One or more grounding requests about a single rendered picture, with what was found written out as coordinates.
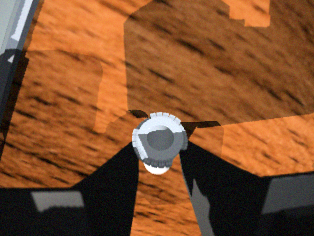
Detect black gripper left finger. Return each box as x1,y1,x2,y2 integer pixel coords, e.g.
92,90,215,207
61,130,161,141
0,141,139,236

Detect white cylinder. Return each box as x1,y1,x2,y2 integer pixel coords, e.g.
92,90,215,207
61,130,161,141
132,112,188,174

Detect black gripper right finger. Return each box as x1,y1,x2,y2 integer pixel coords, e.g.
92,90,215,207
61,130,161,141
179,140,314,236

